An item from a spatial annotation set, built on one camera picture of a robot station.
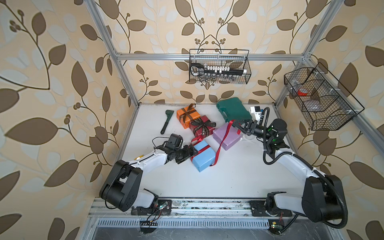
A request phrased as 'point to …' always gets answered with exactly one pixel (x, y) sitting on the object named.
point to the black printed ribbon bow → (199, 122)
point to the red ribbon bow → (197, 139)
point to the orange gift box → (195, 115)
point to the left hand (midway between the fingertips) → (192, 153)
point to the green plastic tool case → (233, 109)
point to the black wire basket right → (322, 100)
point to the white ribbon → (247, 137)
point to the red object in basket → (302, 93)
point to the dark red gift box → (198, 132)
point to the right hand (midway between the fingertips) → (233, 123)
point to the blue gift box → (205, 158)
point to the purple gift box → (231, 136)
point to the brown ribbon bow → (189, 111)
